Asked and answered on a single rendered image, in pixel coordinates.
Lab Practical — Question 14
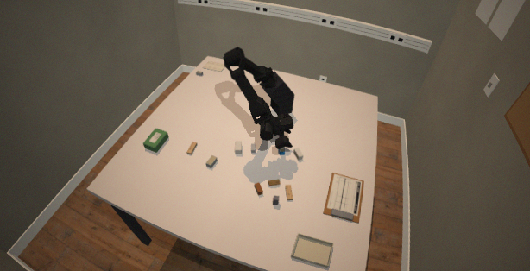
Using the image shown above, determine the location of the shallow beige rectangular tray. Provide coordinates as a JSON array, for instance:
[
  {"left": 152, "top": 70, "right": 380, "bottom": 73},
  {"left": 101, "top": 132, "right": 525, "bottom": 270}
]
[{"left": 291, "top": 234, "right": 333, "bottom": 268}]

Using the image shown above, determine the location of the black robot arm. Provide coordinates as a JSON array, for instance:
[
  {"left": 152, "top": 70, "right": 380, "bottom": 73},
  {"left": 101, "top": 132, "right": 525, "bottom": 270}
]
[{"left": 224, "top": 47, "right": 293, "bottom": 141}]

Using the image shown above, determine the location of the brown clipboard with white paper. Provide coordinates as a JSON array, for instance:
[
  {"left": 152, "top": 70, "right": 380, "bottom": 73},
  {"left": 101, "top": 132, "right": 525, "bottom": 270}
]
[{"left": 324, "top": 173, "right": 364, "bottom": 223}]

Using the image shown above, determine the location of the green box with white label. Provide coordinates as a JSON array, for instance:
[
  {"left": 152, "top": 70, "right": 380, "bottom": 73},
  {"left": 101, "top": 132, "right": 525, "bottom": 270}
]
[{"left": 143, "top": 129, "right": 169, "bottom": 153}]

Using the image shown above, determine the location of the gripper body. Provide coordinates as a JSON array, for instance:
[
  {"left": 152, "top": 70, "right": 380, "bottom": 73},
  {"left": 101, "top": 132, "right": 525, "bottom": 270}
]
[{"left": 274, "top": 114, "right": 289, "bottom": 149}]

